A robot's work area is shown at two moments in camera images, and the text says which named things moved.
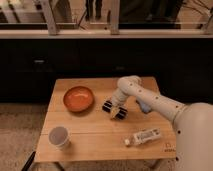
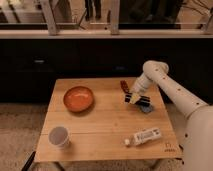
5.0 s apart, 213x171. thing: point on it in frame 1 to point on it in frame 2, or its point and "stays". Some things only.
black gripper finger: (107, 106) to (127, 98)
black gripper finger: (122, 112) to (143, 101)
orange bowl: (78, 98) stays
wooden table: (78, 129) stays
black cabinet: (183, 66) stays
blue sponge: (143, 106) stays
